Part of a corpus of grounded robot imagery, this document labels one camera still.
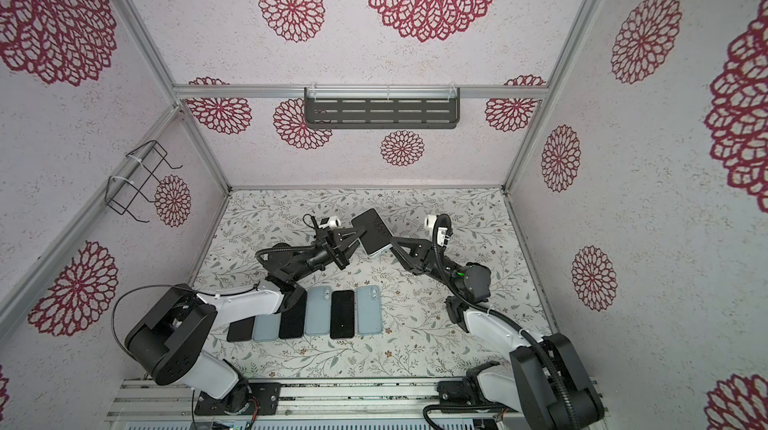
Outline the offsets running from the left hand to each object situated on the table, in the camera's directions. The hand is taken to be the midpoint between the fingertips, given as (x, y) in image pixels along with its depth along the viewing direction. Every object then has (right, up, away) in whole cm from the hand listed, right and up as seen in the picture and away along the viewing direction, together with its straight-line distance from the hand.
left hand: (365, 232), depth 70 cm
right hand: (+6, -3, -6) cm, 9 cm away
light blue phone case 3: (0, -24, +20) cm, 32 cm away
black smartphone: (+3, -1, +1) cm, 3 cm away
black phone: (-22, -27, +16) cm, 39 cm away
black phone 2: (-7, -25, +15) cm, 30 cm away
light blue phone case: (-29, -28, +16) cm, 44 cm away
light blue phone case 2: (-15, -26, +16) cm, 34 cm away
